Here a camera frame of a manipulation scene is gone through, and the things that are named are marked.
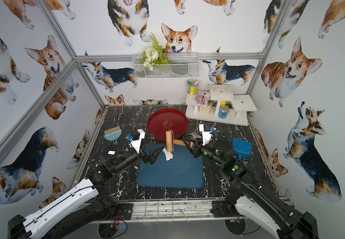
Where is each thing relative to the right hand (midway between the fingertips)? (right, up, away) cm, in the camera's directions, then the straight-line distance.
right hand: (187, 135), depth 68 cm
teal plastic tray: (-1, -23, +19) cm, 29 cm away
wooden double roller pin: (-8, -4, +7) cm, 12 cm away
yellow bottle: (+27, +18, +39) cm, 51 cm away
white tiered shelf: (+36, +16, +33) cm, 52 cm away
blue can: (+27, +12, +39) cm, 49 cm away
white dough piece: (-10, -15, +23) cm, 29 cm away
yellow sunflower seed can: (+5, +30, +36) cm, 47 cm away
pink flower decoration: (+10, +21, +28) cm, 36 cm away
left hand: (-14, -1, -1) cm, 14 cm away
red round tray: (-17, +7, +47) cm, 50 cm away
